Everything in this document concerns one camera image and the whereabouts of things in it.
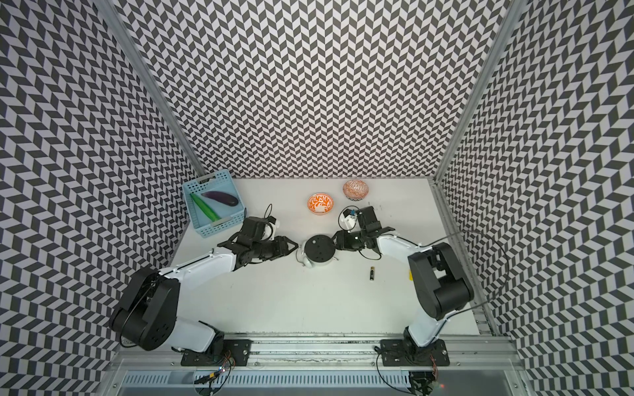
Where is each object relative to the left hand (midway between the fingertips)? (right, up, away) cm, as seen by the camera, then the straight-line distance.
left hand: (293, 250), depth 87 cm
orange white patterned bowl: (+9, +16, +20) cm, 27 cm away
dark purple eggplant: (-37, +19, +27) cm, 50 cm away
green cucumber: (-38, +11, +18) cm, 43 cm away
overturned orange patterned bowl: (+25, +23, +25) cm, 42 cm away
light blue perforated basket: (-40, +17, +25) cm, 51 cm away
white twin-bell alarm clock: (+8, -1, +4) cm, 9 cm away
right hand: (+15, +1, +2) cm, 15 cm away
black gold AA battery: (+28, -9, +1) cm, 30 cm away
